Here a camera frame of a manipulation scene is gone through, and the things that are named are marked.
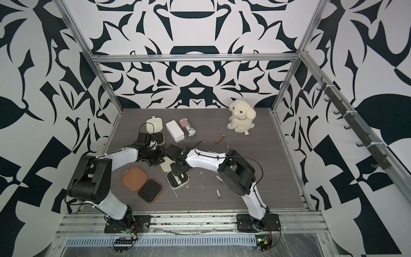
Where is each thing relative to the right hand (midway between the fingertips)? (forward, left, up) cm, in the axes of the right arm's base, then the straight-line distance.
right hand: (177, 167), depth 89 cm
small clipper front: (-14, -22, -3) cm, 26 cm away
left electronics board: (-34, +22, -6) cm, 40 cm away
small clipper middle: (-6, -23, -2) cm, 24 cm away
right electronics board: (-33, -41, -4) cm, 53 cm away
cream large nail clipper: (-6, -1, -2) cm, 6 cm away
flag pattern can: (+27, -4, +2) cm, 27 cm away
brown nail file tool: (+21, -25, -3) cm, 33 cm away
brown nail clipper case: (-11, +14, -2) cm, 18 cm away
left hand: (+9, +6, +1) cm, 11 cm away
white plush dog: (+26, -37, +12) cm, 47 cm away
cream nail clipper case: (-6, +3, -1) cm, 7 cm away
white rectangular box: (+24, +4, +2) cm, 24 cm away
